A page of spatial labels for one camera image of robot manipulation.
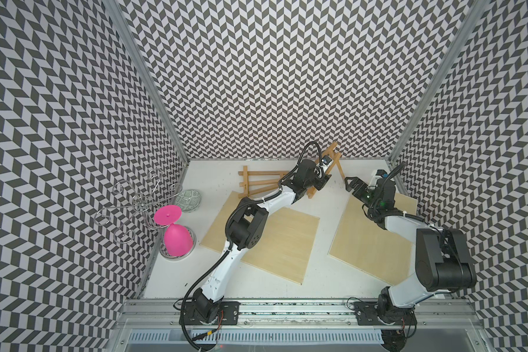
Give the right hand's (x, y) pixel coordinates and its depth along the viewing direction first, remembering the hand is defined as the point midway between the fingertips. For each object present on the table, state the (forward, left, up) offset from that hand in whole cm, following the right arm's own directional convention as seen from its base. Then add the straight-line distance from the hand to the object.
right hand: (350, 185), depth 93 cm
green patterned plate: (-1, +73, -9) cm, 73 cm away
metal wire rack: (-5, +86, +3) cm, 86 cm away
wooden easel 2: (+7, +7, +11) cm, 15 cm away
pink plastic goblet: (-30, +61, +13) cm, 70 cm away
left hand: (+7, +9, +1) cm, 12 cm away
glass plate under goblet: (-26, +76, -10) cm, 81 cm away
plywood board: (-22, +28, -12) cm, 37 cm away
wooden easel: (+15, +41, -11) cm, 45 cm away
